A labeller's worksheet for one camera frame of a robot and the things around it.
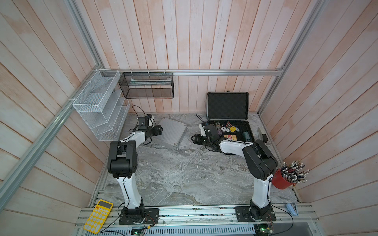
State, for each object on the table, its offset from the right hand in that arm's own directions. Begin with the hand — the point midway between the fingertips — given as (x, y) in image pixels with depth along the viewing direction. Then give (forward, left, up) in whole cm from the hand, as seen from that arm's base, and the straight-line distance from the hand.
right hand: (192, 137), depth 98 cm
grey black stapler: (+5, -49, -4) cm, 50 cm away
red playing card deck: (+5, -27, -5) cm, 28 cm away
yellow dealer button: (+11, -30, -4) cm, 32 cm away
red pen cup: (-28, -48, +10) cm, 57 cm away
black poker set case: (+24, -28, +5) cm, 37 cm away
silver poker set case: (+5, +14, 0) cm, 15 cm away
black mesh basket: (+32, +33, +20) cm, 50 cm away
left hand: (+6, +24, 0) cm, 25 cm away
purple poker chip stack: (+10, -19, -3) cm, 22 cm away
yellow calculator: (-47, +48, -4) cm, 67 cm away
